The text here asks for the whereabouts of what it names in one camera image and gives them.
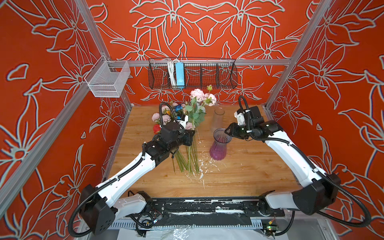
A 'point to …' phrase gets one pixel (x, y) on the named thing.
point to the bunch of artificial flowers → (180, 153)
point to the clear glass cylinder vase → (218, 119)
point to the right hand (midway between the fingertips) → (224, 131)
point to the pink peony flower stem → (196, 111)
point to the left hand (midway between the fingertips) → (194, 131)
